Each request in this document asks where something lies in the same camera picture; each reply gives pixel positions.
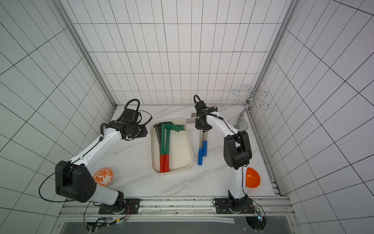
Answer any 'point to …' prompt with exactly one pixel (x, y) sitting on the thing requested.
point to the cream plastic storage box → (181, 153)
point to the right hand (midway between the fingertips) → (203, 124)
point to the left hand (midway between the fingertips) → (143, 135)
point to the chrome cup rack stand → (237, 122)
